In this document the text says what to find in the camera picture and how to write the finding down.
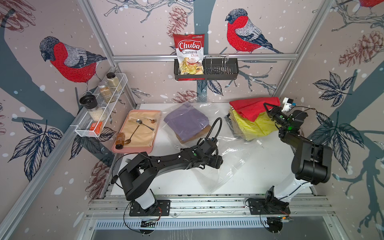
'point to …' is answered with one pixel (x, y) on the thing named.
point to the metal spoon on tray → (139, 121)
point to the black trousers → (229, 121)
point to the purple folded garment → (186, 121)
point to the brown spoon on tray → (127, 141)
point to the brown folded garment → (196, 136)
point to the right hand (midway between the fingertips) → (262, 103)
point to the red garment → (250, 108)
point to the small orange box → (96, 127)
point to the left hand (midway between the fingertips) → (220, 158)
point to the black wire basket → (214, 69)
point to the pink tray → (140, 150)
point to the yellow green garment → (262, 125)
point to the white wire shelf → (82, 126)
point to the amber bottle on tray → (120, 140)
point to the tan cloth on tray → (140, 128)
